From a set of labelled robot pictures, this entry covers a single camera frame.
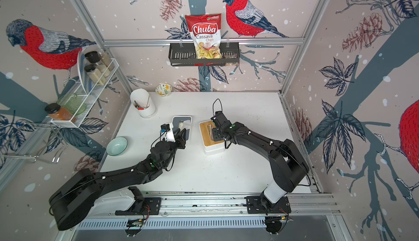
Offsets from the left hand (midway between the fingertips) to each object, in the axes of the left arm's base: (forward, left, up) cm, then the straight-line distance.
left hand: (186, 127), depth 81 cm
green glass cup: (+3, +49, +15) cm, 52 cm away
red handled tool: (+20, +34, -9) cm, 40 cm away
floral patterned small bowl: (+44, +25, -17) cm, 53 cm away
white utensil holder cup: (+24, +32, -7) cm, 41 cm away
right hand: (+3, -16, -9) cm, 19 cm away
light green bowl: (-3, +42, -16) cm, 45 cm away
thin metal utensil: (+21, +28, -9) cm, 36 cm away
